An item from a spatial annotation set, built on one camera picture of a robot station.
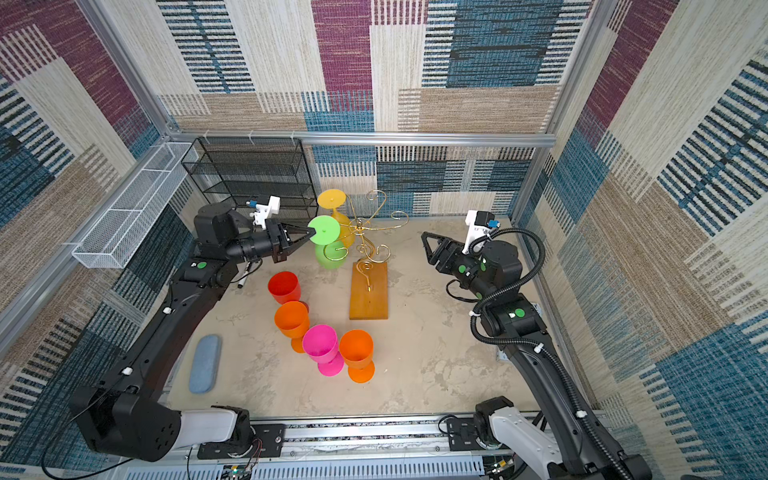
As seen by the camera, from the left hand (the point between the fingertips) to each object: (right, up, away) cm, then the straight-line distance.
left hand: (315, 229), depth 66 cm
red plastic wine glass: (-13, -15, +18) cm, 27 cm away
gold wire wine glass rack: (+10, -14, +29) cm, 34 cm away
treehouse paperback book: (+48, -34, +19) cm, 62 cm away
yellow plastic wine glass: (+2, +9, +13) cm, 16 cm away
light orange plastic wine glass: (-10, -24, +16) cm, 30 cm away
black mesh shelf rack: (-33, +23, +39) cm, 56 cm away
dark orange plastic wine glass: (+8, -30, +12) cm, 33 cm away
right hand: (+25, -3, +1) cm, 25 cm away
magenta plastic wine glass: (-1, -29, +12) cm, 32 cm away
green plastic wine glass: (+2, -5, +4) cm, 6 cm away
